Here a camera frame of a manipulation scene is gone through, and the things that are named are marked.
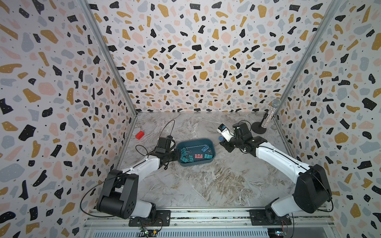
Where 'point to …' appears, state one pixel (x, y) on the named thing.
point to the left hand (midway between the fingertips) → (180, 153)
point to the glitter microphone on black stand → (260, 127)
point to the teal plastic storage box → (193, 151)
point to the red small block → (140, 135)
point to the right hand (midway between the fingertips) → (224, 139)
